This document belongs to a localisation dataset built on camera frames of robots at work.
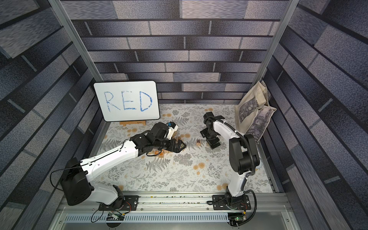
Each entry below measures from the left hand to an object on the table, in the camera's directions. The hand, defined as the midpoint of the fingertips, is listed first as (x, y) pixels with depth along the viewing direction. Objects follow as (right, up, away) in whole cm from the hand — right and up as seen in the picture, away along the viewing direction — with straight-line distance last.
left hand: (181, 144), depth 76 cm
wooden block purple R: (+11, -2, +19) cm, 22 cm away
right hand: (+16, 0, +17) cm, 23 cm away
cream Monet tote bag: (+45, +18, +12) cm, 50 cm away
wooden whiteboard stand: (-44, +10, +29) cm, 54 cm away
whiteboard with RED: (-38, +26, +21) cm, 51 cm away
